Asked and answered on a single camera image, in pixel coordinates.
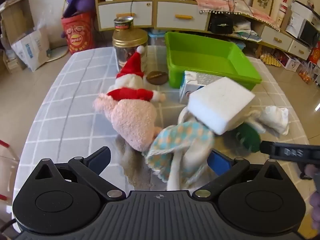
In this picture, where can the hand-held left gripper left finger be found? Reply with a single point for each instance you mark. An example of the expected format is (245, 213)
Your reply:
(100, 158)

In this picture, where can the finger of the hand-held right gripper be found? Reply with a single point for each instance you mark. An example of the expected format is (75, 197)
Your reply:
(287, 152)

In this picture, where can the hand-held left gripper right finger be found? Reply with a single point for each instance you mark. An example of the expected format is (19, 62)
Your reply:
(220, 162)

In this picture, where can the green and white plush toy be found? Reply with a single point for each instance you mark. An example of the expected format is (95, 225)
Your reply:
(247, 137)

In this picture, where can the blue orange dotted cloth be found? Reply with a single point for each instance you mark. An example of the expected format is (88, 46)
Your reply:
(180, 132)

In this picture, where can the green plastic bin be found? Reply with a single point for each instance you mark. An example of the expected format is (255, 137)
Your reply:
(200, 55)

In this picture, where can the person's right hand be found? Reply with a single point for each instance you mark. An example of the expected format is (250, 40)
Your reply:
(315, 207)

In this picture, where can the crumpled white cloth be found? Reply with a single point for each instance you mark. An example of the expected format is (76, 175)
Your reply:
(273, 118)

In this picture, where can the pink plush toy santa hat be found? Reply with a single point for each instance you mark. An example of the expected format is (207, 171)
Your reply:
(130, 115)

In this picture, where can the white foam block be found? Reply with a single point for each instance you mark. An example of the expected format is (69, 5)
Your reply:
(220, 102)

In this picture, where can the white blue carton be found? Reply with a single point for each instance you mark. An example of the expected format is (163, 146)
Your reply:
(190, 87)

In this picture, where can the bag of oranges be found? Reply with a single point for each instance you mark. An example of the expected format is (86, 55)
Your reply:
(307, 73)

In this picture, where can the white red gift box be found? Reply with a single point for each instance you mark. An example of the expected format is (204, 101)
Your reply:
(288, 61)

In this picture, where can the yellow egg tray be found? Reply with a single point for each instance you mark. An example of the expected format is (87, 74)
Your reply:
(270, 60)

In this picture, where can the red gold gift bag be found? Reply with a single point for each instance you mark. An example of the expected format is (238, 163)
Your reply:
(315, 57)

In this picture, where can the brown round lid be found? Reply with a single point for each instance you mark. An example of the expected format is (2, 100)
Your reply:
(157, 77)

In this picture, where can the small white drawer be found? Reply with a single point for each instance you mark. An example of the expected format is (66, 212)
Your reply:
(300, 50)
(275, 38)

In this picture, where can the white round stand base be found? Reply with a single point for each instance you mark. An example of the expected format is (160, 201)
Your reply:
(57, 53)

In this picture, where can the black microwave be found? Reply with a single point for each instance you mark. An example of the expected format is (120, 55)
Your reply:
(310, 33)

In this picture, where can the glass jar gold lid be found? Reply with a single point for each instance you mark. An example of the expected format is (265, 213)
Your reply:
(127, 40)

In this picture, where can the red cartoon print bag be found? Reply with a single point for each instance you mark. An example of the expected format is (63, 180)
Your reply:
(77, 35)

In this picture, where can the white paper pile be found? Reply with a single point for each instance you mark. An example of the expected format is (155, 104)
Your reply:
(246, 28)

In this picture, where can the white paper bag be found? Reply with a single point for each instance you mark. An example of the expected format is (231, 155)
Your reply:
(30, 47)

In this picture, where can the clear storage box blue lid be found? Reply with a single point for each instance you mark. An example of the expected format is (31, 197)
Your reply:
(156, 37)

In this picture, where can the white cardboard box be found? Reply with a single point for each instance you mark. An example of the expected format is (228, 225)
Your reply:
(296, 17)

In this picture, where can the white jar red lid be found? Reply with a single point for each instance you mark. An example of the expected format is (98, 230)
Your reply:
(280, 16)

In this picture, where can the metal can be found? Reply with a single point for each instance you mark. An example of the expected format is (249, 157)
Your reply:
(123, 23)

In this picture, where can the black bag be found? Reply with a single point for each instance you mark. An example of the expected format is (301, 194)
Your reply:
(220, 23)

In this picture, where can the wooden cabinet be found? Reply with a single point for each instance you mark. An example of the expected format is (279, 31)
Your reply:
(153, 15)

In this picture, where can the large white drawer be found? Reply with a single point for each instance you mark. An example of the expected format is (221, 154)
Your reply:
(175, 10)

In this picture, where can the pink tasselled cloth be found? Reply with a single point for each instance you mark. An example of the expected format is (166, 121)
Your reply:
(215, 2)

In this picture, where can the wooden bookshelf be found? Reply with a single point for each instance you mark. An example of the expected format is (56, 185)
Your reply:
(15, 12)

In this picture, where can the red chair frame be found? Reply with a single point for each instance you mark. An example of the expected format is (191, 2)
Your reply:
(3, 143)

